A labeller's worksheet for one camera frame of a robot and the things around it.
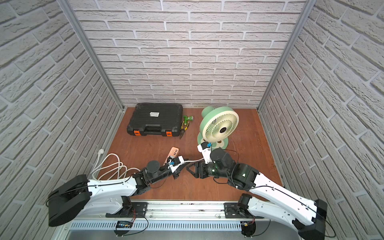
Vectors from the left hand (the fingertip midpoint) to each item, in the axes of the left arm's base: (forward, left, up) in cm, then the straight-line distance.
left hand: (185, 154), depth 76 cm
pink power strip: (+9, +8, -14) cm, 18 cm away
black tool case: (+33, +23, -10) cm, 41 cm away
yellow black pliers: (+26, +4, -15) cm, 30 cm away
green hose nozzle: (+37, +1, -14) cm, 39 cm away
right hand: (-9, -4, +6) cm, 11 cm away
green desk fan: (+11, -17, +11) cm, 23 cm away
